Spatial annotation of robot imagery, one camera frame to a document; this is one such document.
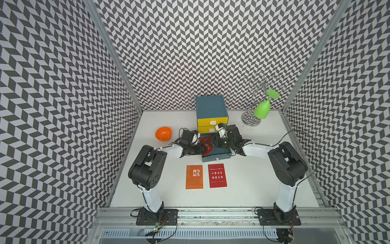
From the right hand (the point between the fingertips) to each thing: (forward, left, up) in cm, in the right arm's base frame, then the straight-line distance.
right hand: (208, 143), depth 92 cm
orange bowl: (+10, +30, -2) cm, 31 cm away
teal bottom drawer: (-6, -5, 0) cm, 8 cm away
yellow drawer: (+7, +1, +4) cm, 9 cm away
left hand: (-2, +3, -5) cm, 6 cm away
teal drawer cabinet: (+15, -2, +13) cm, 20 cm away
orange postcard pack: (-18, +8, -8) cm, 21 cm away
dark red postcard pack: (-17, -5, -7) cm, 19 cm away
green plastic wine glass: (+12, -31, +16) cm, 37 cm away
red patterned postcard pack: (-3, +1, +4) cm, 5 cm away
